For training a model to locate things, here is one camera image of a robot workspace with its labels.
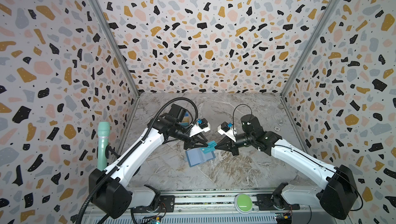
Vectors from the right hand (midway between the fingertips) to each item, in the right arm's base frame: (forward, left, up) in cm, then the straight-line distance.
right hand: (219, 147), depth 71 cm
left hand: (+2, +5, +3) cm, 6 cm away
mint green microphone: (0, +47, +13) cm, 49 cm away
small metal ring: (+26, -40, -23) cm, 53 cm away
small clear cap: (+30, -43, -22) cm, 57 cm away
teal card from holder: (0, +4, +1) cm, 4 cm away
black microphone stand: (-5, +46, +5) cm, 46 cm away
